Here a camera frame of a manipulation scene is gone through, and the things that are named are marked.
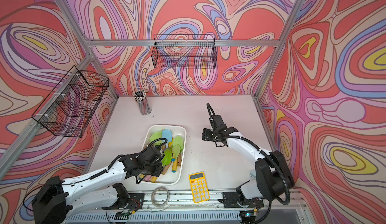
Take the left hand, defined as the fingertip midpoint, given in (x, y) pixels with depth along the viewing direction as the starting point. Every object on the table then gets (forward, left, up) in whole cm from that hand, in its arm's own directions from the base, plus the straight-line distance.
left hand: (163, 171), depth 80 cm
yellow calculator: (-8, -19, -2) cm, 21 cm away
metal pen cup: (+41, +18, +15) cm, 48 cm away
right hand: (+17, -25, +5) cm, 31 cm away
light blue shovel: (+23, +1, 0) cm, 23 cm away
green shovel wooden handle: (+22, +8, 0) cm, 23 cm away
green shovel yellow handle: (+7, -2, +3) cm, 8 cm away
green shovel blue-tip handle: (+13, -7, 0) cm, 14 cm away
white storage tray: (-3, -2, -4) cm, 5 cm away
